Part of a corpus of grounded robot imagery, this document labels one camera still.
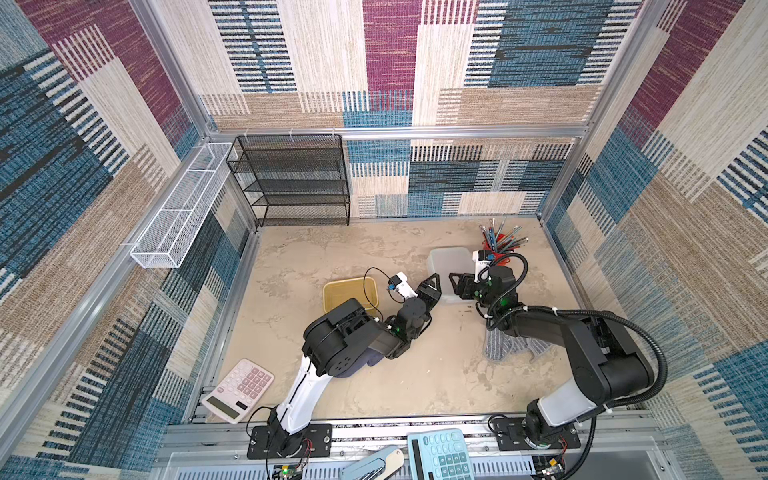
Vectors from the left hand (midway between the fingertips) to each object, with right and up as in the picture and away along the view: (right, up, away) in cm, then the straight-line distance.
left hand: (443, 279), depth 89 cm
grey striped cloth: (+16, -19, -1) cm, 25 cm away
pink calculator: (-55, -29, -10) cm, 63 cm away
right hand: (+6, -2, +6) cm, 9 cm away
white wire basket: (-68, +11, -18) cm, 71 cm away
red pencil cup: (+21, +10, +11) cm, 26 cm away
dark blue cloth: (-21, -21, -5) cm, 31 cm away
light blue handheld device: (-18, -40, -21) cm, 49 cm away
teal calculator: (-4, -39, -19) cm, 44 cm away
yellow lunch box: (-24, -4, +2) cm, 24 cm away
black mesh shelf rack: (-50, +34, +20) cm, 64 cm away
